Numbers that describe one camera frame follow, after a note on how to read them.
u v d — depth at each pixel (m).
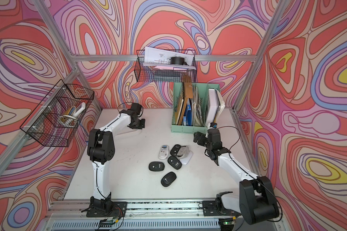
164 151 0.92
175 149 0.93
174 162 0.87
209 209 0.73
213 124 0.77
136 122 0.84
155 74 1.01
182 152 0.87
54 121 0.74
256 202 0.41
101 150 0.58
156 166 0.86
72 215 0.72
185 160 0.88
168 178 0.82
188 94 0.84
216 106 0.86
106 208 0.65
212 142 0.66
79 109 0.75
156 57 0.86
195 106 0.91
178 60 0.82
